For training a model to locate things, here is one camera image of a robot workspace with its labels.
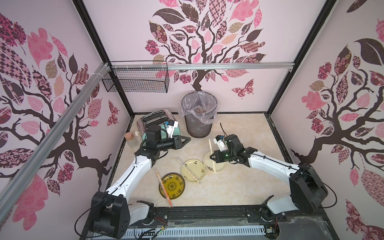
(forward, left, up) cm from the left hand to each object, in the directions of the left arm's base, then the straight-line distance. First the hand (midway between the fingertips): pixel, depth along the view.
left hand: (190, 142), depth 76 cm
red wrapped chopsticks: (-17, +15, -22) cm, 31 cm away
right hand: (-1, -12, -12) cm, 17 cm away
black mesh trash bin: (+19, -3, -13) cm, 23 cm away
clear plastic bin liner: (+35, -7, -7) cm, 37 cm away
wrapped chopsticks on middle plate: (-7, +1, -21) cm, 22 cm away
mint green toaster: (+21, +21, -5) cm, 30 cm away
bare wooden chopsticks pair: (-7, -13, -14) cm, 20 cm away
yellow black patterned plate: (-14, +9, -23) cm, 28 cm away
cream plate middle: (-5, -4, -23) cm, 23 cm away
